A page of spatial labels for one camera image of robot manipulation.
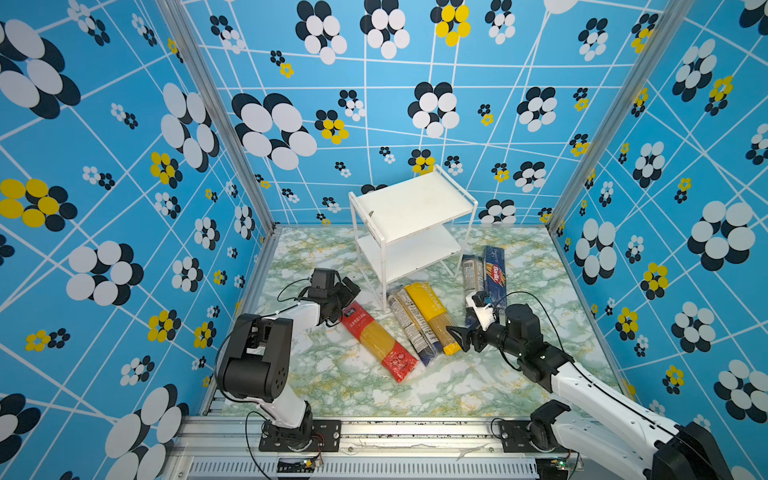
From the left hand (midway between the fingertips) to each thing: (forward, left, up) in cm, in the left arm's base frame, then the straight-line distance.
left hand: (355, 292), depth 96 cm
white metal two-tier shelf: (+2, -17, +29) cm, 34 cm away
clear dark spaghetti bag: (+6, -40, -1) cm, 40 cm away
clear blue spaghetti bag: (-11, -19, -1) cm, 22 cm away
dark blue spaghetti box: (+14, -48, 0) cm, 50 cm away
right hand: (-13, -31, +8) cm, 35 cm away
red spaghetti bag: (-20, -12, -2) cm, 24 cm away
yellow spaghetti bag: (-7, -26, -2) cm, 27 cm away
